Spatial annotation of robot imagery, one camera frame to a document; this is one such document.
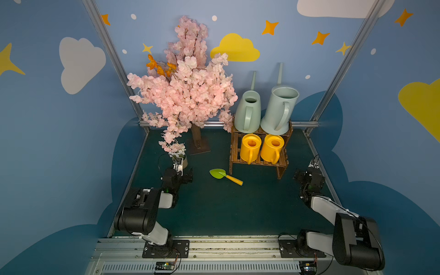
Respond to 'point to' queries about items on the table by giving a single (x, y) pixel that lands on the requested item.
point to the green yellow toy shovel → (220, 173)
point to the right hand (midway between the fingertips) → (311, 171)
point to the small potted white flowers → (181, 153)
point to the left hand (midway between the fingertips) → (182, 165)
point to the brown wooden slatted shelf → (235, 153)
